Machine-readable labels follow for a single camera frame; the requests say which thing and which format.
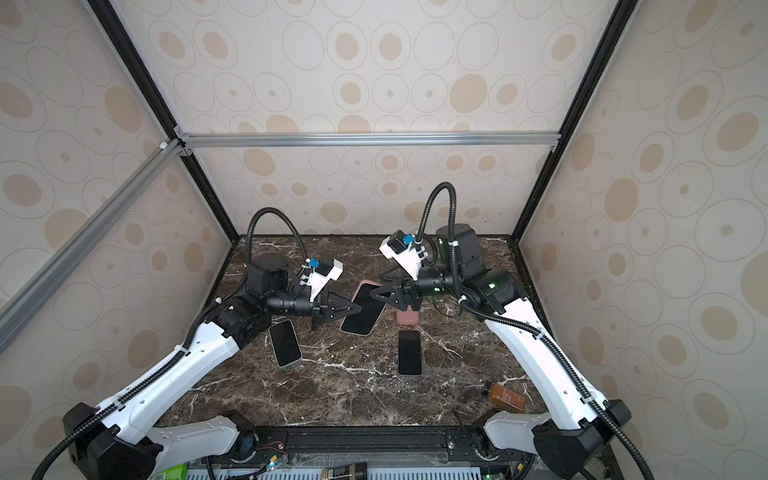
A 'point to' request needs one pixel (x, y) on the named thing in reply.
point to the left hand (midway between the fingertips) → (361, 310)
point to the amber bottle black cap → (506, 398)
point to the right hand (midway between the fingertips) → (379, 285)
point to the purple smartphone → (409, 352)
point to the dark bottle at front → (353, 471)
